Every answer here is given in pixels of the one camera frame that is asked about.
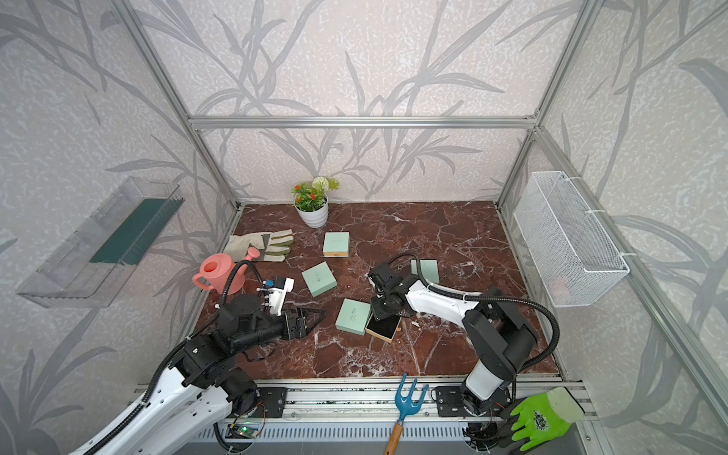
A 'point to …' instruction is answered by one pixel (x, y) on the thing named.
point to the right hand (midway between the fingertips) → (376, 307)
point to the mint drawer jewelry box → (357, 317)
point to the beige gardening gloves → (272, 247)
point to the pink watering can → (216, 269)
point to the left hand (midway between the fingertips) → (318, 319)
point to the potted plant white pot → (311, 200)
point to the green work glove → (544, 417)
